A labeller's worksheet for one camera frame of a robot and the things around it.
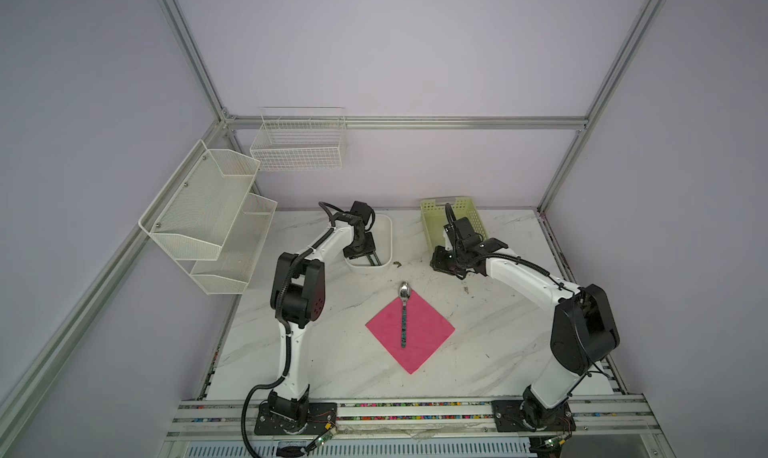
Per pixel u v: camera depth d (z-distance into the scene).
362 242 0.86
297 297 0.57
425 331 0.88
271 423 0.69
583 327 0.46
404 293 0.95
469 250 0.67
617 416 0.75
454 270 0.78
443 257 0.80
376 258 1.04
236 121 0.92
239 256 0.93
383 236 1.18
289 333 0.58
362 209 0.84
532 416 0.66
